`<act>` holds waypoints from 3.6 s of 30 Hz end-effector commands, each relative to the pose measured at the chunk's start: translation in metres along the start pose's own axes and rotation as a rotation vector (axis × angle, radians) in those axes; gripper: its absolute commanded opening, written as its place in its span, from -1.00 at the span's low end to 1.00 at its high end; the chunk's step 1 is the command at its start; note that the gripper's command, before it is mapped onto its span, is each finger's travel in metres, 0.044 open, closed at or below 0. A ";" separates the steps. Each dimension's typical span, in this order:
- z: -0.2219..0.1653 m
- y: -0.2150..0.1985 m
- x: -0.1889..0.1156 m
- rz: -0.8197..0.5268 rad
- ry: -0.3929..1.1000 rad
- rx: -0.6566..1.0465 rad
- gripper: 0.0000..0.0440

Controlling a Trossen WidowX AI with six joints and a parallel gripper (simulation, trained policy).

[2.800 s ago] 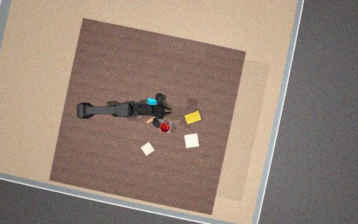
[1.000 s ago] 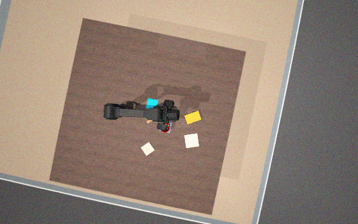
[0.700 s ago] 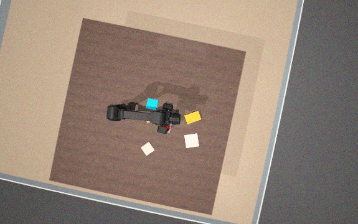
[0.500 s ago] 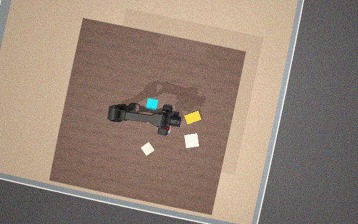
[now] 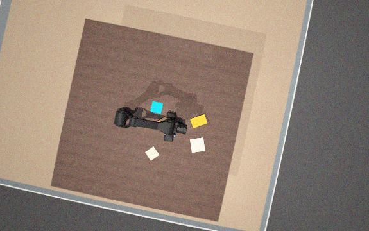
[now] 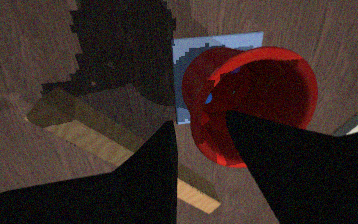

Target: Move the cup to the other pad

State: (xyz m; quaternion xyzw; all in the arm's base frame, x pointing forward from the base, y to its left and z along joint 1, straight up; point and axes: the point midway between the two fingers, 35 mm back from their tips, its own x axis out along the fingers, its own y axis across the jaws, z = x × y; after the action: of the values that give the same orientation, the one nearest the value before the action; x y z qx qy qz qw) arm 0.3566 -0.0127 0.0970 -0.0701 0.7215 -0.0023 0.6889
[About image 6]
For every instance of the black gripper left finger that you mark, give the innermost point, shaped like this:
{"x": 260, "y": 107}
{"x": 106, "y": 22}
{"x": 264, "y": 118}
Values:
{"x": 142, "y": 190}

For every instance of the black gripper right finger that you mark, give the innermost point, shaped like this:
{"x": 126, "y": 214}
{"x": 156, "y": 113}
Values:
{"x": 306, "y": 177}

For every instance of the red translucent cup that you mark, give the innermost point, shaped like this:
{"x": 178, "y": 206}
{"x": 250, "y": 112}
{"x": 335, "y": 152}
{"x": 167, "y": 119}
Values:
{"x": 273, "y": 83}

